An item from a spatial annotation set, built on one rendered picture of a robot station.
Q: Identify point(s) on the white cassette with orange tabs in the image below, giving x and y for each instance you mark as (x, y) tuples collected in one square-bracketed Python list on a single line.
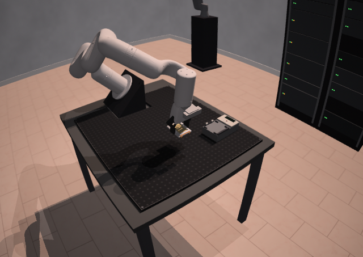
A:
[(180, 131)]

